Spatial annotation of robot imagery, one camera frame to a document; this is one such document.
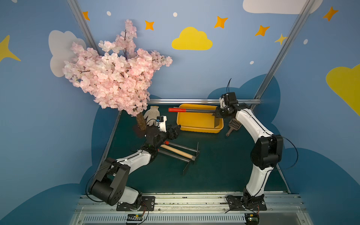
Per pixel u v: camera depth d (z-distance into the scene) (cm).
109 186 43
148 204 74
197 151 89
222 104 82
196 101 150
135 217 73
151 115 116
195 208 74
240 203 75
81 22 73
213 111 86
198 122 104
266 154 51
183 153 92
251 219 73
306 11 70
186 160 88
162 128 76
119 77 58
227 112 69
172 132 76
